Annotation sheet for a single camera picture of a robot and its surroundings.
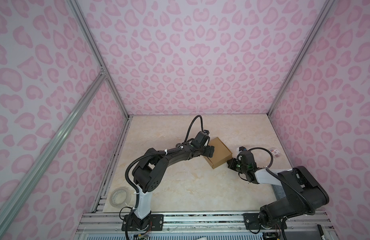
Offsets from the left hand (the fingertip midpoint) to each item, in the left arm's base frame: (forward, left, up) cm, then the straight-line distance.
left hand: (210, 150), depth 93 cm
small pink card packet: (-1, -42, -3) cm, 42 cm away
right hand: (-5, -11, -4) cm, 13 cm away
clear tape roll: (-25, +51, -6) cm, 57 cm away
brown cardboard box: (-2, -7, -1) cm, 8 cm away
